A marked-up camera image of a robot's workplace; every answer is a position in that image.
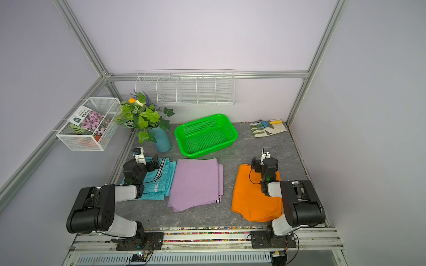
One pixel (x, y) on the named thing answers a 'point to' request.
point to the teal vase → (163, 142)
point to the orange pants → (248, 200)
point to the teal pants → (157, 183)
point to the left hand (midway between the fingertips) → (150, 155)
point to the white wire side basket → (77, 138)
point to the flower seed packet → (90, 119)
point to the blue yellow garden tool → (265, 124)
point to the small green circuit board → (139, 257)
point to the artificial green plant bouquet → (139, 113)
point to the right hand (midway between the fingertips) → (263, 156)
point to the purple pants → (197, 182)
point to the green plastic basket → (205, 136)
